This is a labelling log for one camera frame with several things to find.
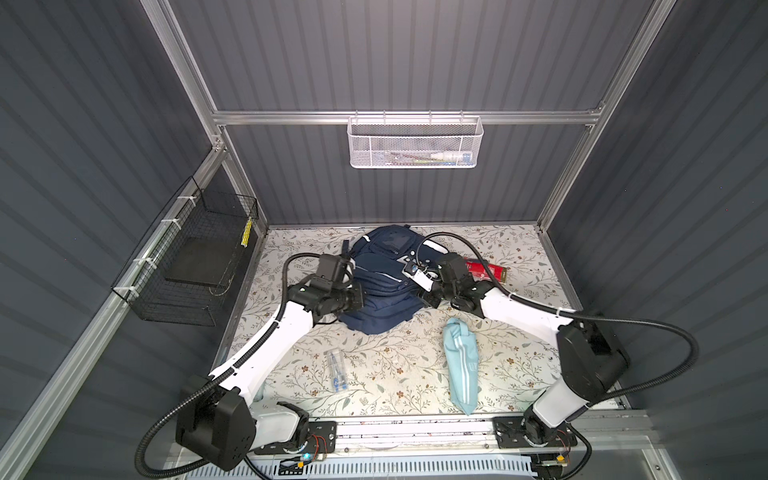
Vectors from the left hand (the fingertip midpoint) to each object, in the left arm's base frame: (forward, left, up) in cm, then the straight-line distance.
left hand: (367, 297), depth 81 cm
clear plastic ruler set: (-14, +9, -16) cm, 23 cm away
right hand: (+6, -16, -4) cm, 18 cm away
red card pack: (+19, -39, -16) cm, 46 cm away
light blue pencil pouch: (-12, -26, -12) cm, 31 cm away
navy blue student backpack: (+22, -4, -9) cm, 24 cm away
